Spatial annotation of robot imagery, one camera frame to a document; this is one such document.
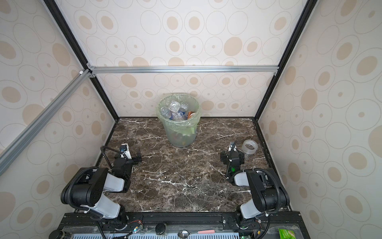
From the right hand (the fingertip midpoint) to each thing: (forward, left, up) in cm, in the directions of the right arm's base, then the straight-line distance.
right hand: (234, 150), depth 94 cm
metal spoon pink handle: (-43, +30, -7) cm, 53 cm away
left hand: (0, +61, +6) cm, 62 cm away
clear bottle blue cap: (+22, +31, +18) cm, 42 cm away
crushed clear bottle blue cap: (+18, +35, +14) cm, 42 cm away
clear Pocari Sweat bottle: (+14, +42, +20) cm, 49 cm away
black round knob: (-42, +40, +5) cm, 58 cm away
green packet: (-44, -17, -4) cm, 47 cm away
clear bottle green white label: (+13, +36, +25) cm, 46 cm away
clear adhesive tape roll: (+6, -13, -6) cm, 16 cm away
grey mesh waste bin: (+6, +35, +5) cm, 36 cm away
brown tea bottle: (+18, +28, +14) cm, 36 cm away
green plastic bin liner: (+3, +28, +21) cm, 35 cm away
